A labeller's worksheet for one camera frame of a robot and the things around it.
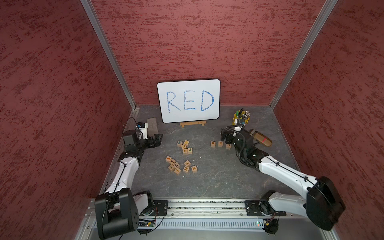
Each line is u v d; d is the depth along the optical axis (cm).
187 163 87
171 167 85
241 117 98
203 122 106
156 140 77
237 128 71
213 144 95
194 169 85
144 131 76
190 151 92
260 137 99
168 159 89
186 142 97
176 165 87
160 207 74
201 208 76
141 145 71
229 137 73
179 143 95
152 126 103
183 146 95
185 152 92
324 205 41
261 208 64
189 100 98
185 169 85
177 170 85
